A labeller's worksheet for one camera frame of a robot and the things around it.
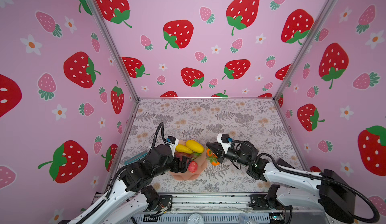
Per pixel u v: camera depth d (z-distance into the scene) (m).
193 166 0.80
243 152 0.57
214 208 0.73
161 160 0.53
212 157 0.69
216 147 0.65
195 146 0.85
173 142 0.63
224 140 0.60
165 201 0.75
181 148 0.86
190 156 0.84
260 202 0.73
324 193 0.41
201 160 0.85
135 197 0.61
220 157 0.63
